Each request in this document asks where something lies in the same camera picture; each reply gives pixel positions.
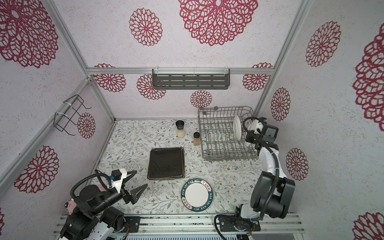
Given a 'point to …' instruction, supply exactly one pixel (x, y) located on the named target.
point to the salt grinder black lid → (180, 126)
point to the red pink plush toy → (70, 206)
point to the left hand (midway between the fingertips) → (141, 181)
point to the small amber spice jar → (196, 139)
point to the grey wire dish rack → (222, 135)
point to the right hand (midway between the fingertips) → (251, 129)
